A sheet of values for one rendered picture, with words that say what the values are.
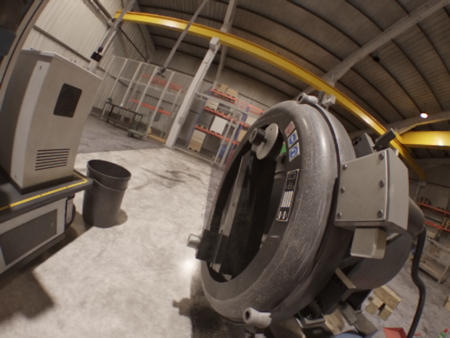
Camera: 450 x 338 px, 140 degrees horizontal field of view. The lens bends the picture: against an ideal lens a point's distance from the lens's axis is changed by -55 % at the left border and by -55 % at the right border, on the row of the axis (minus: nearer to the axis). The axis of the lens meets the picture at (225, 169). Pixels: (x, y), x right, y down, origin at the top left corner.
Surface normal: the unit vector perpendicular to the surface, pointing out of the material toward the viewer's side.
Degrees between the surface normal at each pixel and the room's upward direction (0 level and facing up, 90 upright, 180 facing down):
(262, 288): 94
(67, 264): 0
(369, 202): 90
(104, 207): 93
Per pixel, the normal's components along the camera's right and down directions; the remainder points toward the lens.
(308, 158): -0.78, -0.44
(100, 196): 0.36, 0.30
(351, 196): -0.91, -0.36
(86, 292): 0.39, -0.92
